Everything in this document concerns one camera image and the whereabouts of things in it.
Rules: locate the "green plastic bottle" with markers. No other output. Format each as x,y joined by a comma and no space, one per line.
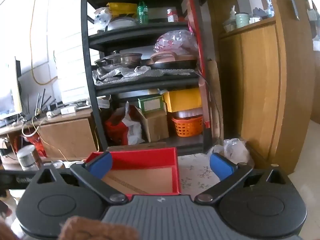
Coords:
142,12

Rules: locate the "pale green mug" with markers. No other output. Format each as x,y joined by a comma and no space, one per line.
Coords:
242,21

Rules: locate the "flat screen tv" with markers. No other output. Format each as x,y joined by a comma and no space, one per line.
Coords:
7,100

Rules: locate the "red cardboard box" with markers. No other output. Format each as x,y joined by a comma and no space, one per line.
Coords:
150,158

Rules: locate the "yellow carton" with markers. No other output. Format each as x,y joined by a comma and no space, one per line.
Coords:
183,100

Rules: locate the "wooden tv stand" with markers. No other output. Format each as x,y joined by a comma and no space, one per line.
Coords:
65,135

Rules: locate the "flat cardboard sheet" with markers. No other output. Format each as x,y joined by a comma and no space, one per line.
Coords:
215,100

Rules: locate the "brown cardboard box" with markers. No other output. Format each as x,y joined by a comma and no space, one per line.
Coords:
156,127

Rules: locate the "black wifi router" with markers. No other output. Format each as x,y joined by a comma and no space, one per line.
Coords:
51,106

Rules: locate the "wooden cabinet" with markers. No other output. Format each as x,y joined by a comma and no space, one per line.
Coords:
257,80

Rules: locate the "pink pan lid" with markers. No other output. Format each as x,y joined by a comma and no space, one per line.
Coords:
162,57

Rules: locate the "long red carton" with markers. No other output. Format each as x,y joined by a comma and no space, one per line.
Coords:
200,55

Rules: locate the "pink patterned plastic bag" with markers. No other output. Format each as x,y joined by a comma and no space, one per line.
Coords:
177,41

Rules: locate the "black frying pan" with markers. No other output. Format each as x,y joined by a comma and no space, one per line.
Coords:
180,64

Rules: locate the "green carton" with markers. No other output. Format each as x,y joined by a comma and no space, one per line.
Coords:
150,103

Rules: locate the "black shelf rack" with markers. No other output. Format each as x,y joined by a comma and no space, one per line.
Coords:
86,55

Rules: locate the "brown fuzzy cloth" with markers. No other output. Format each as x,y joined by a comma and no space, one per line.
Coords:
100,230

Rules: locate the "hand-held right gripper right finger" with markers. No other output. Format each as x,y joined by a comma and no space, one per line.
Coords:
220,166

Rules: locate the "stainless steel thermos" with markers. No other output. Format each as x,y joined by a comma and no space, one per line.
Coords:
26,158

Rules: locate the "bubble wrap sheet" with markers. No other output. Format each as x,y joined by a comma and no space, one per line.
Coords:
112,76

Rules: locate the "stainless steel pot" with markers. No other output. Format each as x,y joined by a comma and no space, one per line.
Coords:
125,58

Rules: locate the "small red and white jar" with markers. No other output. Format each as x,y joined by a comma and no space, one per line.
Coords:
172,16

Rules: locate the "floral tablecloth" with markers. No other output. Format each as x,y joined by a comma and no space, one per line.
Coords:
195,175

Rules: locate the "white enamel basin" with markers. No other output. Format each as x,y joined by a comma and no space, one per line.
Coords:
121,24

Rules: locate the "wooden board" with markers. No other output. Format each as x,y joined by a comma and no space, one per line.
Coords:
135,147

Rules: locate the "yellow bag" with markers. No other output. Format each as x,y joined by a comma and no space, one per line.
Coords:
122,10

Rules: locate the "orange plastic basket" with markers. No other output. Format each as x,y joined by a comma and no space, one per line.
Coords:
187,127

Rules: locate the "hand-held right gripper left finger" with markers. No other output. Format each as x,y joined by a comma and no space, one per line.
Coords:
100,165

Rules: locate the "clear plastic container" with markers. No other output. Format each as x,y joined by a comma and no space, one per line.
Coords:
188,114

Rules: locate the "red and white plastic bag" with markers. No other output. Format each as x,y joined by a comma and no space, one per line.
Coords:
130,130

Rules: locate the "white power strip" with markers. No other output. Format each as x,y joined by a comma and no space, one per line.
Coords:
68,110

